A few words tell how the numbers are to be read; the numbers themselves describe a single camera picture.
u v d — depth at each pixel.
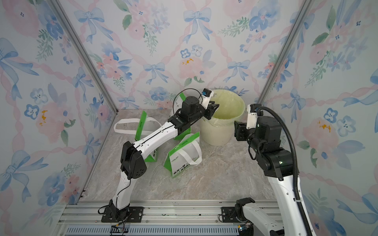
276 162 0.38
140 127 0.78
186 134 0.84
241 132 0.54
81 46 0.83
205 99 0.67
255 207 0.61
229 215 0.74
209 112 0.69
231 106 0.93
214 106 0.75
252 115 0.52
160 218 0.73
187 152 0.70
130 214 0.72
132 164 0.51
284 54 0.86
